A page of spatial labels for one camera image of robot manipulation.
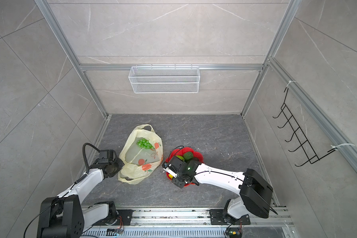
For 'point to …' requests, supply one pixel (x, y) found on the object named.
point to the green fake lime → (188, 155)
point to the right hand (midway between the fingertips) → (178, 175)
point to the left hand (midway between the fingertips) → (120, 160)
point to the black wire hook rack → (311, 154)
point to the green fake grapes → (144, 143)
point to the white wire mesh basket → (163, 80)
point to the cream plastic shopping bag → (136, 163)
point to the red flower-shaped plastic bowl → (181, 151)
